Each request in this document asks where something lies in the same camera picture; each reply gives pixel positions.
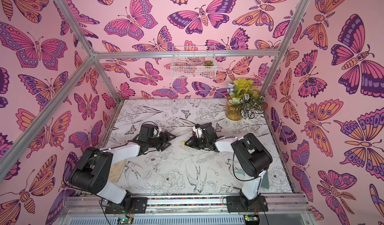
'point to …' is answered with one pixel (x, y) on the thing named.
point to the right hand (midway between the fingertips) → (187, 142)
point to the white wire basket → (193, 62)
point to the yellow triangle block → (183, 143)
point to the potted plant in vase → (243, 102)
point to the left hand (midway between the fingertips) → (176, 138)
